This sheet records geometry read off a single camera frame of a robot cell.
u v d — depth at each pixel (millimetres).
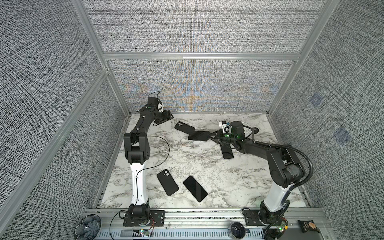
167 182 862
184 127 1117
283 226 690
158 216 735
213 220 745
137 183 628
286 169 495
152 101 835
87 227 692
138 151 613
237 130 744
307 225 700
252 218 726
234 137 760
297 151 486
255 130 1064
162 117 916
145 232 700
